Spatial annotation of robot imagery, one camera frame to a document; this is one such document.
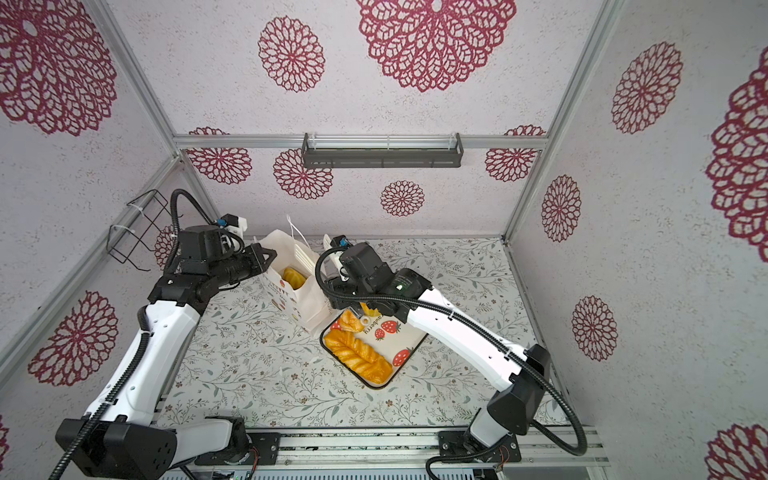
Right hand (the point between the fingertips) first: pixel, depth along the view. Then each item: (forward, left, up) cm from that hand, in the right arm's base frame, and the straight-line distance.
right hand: (331, 280), depth 70 cm
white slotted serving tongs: (+10, +3, +2) cm, 11 cm away
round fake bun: (+4, -1, -26) cm, 26 cm away
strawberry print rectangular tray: (+2, -13, -31) cm, 34 cm away
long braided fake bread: (-7, -5, -27) cm, 28 cm away
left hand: (+7, +15, 0) cm, 17 cm away
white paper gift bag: (+2, +9, -14) cm, 16 cm away
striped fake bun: (+15, +17, -19) cm, 30 cm away
